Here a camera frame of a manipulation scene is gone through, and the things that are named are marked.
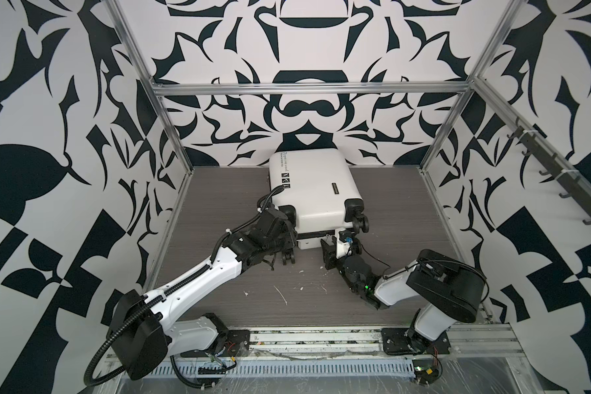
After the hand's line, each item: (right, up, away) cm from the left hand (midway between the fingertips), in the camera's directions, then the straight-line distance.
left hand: (296, 230), depth 78 cm
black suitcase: (+8, +14, +7) cm, 18 cm away
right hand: (+11, -4, +8) cm, 14 cm away
